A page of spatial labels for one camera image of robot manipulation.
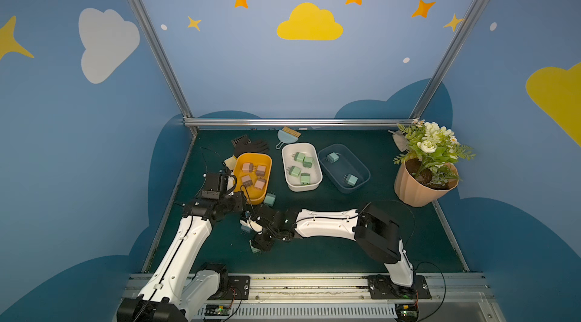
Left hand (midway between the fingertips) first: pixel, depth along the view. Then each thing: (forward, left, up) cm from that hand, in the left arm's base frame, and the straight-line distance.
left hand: (239, 196), depth 82 cm
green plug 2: (+26, -26, -13) cm, 39 cm away
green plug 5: (-16, -6, -11) cm, 20 cm away
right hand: (-11, -7, -10) cm, 17 cm away
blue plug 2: (+16, -46, -12) cm, 50 cm away
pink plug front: (+13, -5, -12) cm, 18 cm away
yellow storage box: (+18, 0, -14) cm, 23 cm away
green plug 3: (+21, -20, -13) cm, 31 cm away
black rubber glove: (+36, +7, -13) cm, 39 cm away
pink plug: (+19, -5, -11) cm, 23 cm away
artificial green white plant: (+11, -67, +17) cm, 70 cm away
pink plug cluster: (+14, +1, -11) cm, 18 cm away
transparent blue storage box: (+23, -43, -13) cm, 51 cm away
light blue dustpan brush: (+44, -16, -13) cm, 48 cm away
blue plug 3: (+5, -10, -12) cm, 16 cm away
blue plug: (+28, -39, -11) cm, 49 cm away
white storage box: (+24, -24, -13) cm, 36 cm away
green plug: (+28, -22, -11) cm, 38 cm away
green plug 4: (+17, -25, -13) cm, 33 cm away
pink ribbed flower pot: (+4, -65, +4) cm, 66 cm away
